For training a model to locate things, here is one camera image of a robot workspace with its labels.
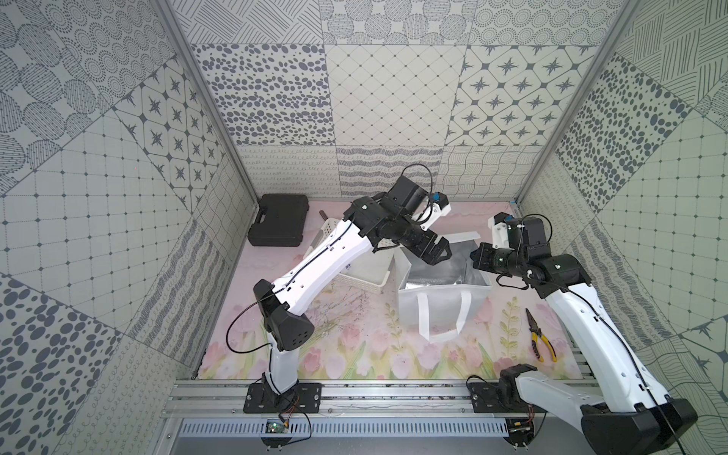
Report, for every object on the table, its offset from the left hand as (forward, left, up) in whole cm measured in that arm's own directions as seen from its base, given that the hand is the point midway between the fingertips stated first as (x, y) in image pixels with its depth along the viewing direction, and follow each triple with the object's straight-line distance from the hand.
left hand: (437, 237), depth 68 cm
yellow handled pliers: (-11, -34, -32) cm, 48 cm away
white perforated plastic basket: (+9, +18, -31) cm, 37 cm away
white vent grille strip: (-36, +21, -33) cm, 53 cm away
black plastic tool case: (+28, +53, -27) cm, 66 cm away
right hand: (0, -11, -9) cm, 14 cm away
